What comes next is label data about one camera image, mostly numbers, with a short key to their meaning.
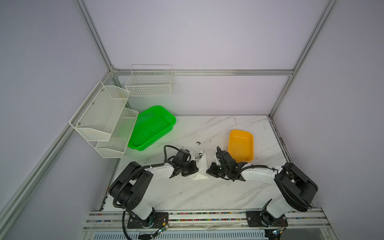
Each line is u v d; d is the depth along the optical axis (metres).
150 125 1.15
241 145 1.07
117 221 0.75
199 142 1.04
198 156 0.96
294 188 0.45
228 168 0.69
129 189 0.45
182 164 0.75
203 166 0.91
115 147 0.89
